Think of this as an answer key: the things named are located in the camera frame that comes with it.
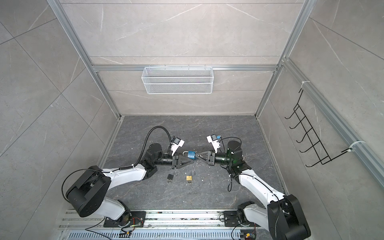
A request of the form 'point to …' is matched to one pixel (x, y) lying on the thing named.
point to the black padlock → (170, 177)
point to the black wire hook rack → (323, 156)
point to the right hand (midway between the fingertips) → (196, 155)
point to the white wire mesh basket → (178, 80)
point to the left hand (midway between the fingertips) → (193, 160)
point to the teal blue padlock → (191, 154)
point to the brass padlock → (189, 178)
